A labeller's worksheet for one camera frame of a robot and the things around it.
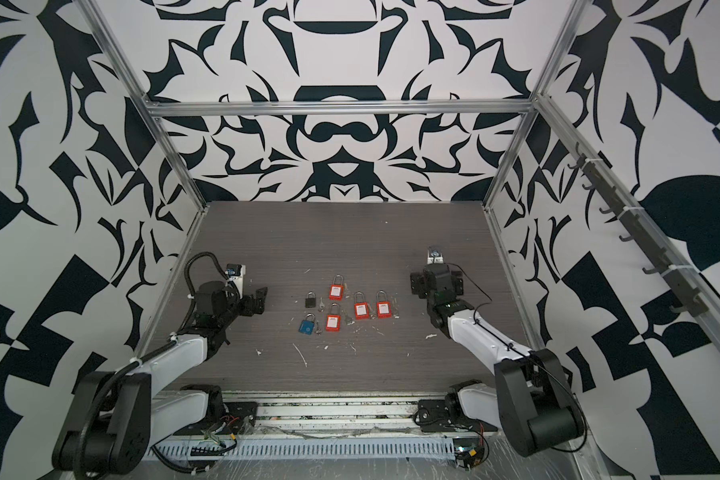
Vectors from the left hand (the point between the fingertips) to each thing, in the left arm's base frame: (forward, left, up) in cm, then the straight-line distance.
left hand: (249, 282), depth 89 cm
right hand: (+1, -55, +3) cm, 55 cm away
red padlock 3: (-6, -33, -7) cm, 34 cm away
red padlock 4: (-6, -39, -7) cm, 40 cm away
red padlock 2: (-10, -24, -7) cm, 27 cm away
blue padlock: (-11, -17, -8) cm, 21 cm away
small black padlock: (-2, -17, -8) cm, 19 cm away
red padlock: (0, -25, -6) cm, 26 cm away
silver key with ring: (-4, -20, -9) cm, 23 cm away
